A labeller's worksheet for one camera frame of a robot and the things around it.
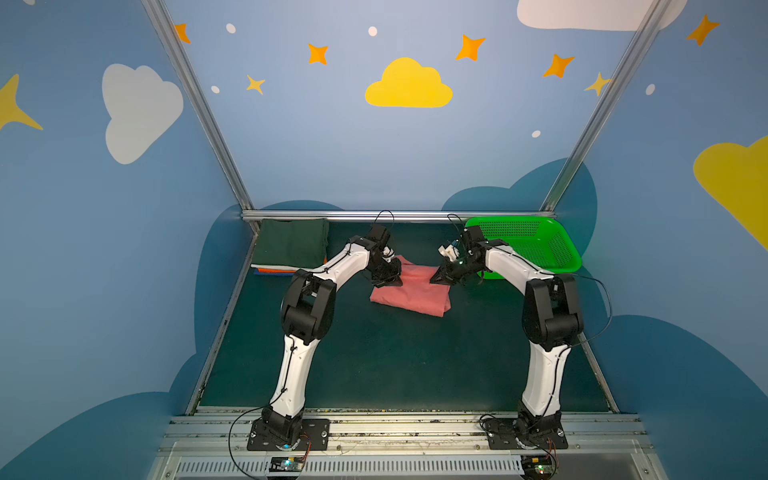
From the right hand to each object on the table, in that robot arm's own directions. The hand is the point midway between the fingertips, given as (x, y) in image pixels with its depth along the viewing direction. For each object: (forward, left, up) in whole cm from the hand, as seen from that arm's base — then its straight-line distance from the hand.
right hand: (434, 277), depth 95 cm
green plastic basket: (+27, -44, -9) cm, 52 cm away
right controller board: (-48, -24, -11) cm, 55 cm away
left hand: (-1, +9, -2) cm, 9 cm away
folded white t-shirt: (+3, +54, -2) cm, 54 cm away
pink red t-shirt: (-3, +5, -4) cm, 7 cm away
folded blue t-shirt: (+3, +62, -6) cm, 62 cm away
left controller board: (-51, +37, -10) cm, 64 cm away
